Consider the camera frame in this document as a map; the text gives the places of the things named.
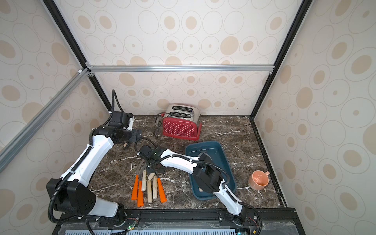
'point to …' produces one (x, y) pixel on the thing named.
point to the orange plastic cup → (258, 179)
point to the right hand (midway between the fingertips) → (157, 167)
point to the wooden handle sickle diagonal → (151, 176)
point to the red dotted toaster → (182, 121)
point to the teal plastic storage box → (214, 150)
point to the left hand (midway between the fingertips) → (137, 132)
